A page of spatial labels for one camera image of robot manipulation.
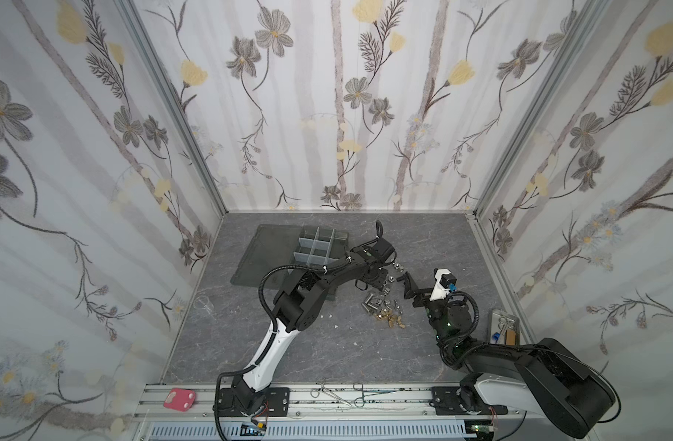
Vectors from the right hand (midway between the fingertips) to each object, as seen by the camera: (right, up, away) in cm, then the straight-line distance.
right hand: (425, 272), depth 79 cm
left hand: (-10, -5, +19) cm, 22 cm away
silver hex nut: (-3, -1, +23) cm, 23 cm away
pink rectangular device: (-69, -34, -5) cm, 77 cm away
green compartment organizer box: (-52, +7, +31) cm, 61 cm away
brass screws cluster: (-8, -16, +11) cm, 21 cm away
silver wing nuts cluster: (-14, -13, +13) cm, 23 cm away
